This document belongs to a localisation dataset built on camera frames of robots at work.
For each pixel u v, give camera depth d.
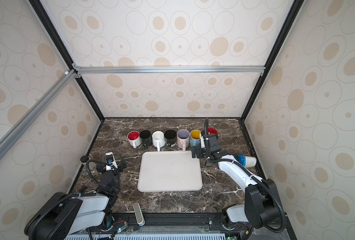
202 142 0.78
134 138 1.03
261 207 0.42
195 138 0.95
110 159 0.70
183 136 0.99
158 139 1.00
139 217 0.72
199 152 0.80
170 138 0.98
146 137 0.99
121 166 0.76
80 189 0.84
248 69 0.88
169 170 0.92
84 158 0.87
